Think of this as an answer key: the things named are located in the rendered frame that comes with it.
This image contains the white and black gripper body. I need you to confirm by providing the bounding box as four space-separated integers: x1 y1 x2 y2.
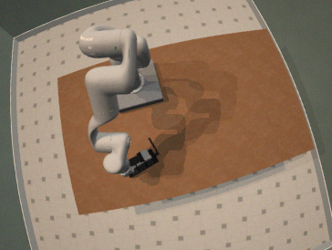
120 167 134 177

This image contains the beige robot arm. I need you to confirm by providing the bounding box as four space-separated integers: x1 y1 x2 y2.
79 25 151 174

